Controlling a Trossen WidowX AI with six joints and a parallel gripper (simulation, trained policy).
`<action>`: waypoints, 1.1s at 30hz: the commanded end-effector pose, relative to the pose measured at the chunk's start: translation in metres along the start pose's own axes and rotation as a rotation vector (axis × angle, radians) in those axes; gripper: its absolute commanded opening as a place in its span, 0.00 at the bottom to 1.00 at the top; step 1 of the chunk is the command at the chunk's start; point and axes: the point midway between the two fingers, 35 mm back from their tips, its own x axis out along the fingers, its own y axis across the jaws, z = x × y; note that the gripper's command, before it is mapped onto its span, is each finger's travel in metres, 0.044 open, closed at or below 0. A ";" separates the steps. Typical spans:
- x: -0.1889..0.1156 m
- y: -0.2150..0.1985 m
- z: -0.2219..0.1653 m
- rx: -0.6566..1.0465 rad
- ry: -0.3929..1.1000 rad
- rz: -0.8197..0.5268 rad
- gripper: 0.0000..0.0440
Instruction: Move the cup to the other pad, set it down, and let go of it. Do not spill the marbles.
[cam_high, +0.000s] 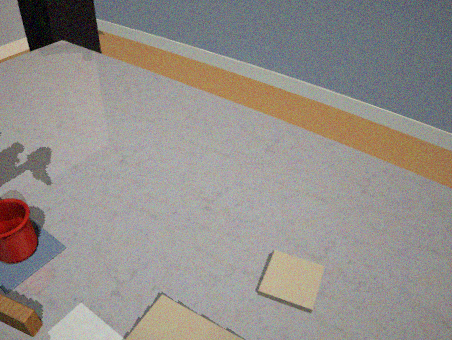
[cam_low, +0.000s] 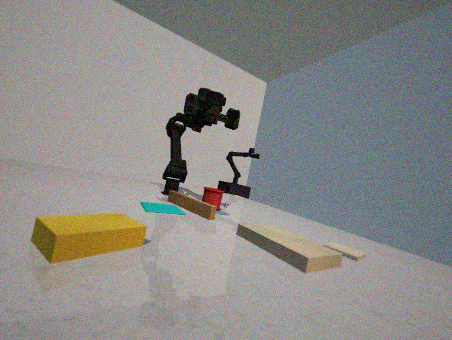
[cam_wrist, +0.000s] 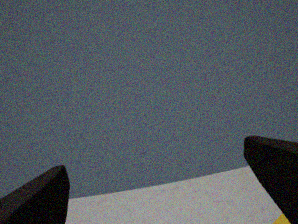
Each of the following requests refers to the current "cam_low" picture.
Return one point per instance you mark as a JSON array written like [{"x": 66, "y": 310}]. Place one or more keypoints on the yellow rectangular block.
[{"x": 63, "y": 238}]

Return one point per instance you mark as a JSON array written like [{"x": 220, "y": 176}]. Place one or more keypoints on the tan flat square block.
[{"x": 347, "y": 252}]

